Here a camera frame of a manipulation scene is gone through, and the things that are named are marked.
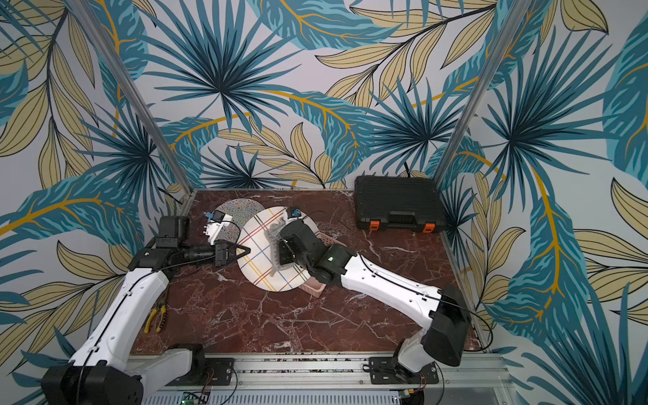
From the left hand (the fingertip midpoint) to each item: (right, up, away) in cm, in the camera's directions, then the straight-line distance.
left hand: (247, 254), depth 71 cm
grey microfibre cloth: (+7, +5, +1) cm, 9 cm away
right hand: (+9, +4, +3) cm, 10 cm away
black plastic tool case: (+58, +17, +44) cm, 75 cm away
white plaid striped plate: (+3, -3, +1) cm, 4 cm away
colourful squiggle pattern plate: (-15, +13, +40) cm, 45 cm away
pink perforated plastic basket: (+18, -12, +12) cm, 25 cm away
